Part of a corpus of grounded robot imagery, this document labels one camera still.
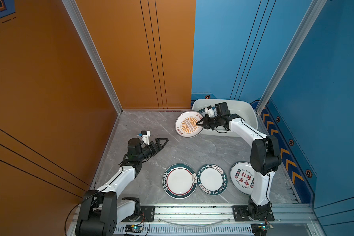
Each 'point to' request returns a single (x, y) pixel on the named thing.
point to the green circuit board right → (259, 229)
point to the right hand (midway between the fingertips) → (196, 123)
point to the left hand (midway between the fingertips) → (165, 142)
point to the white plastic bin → (243, 108)
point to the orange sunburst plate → (185, 124)
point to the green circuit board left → (136, 228)
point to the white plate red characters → (242, 177)
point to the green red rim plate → (179, 181)
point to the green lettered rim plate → (212, 179)
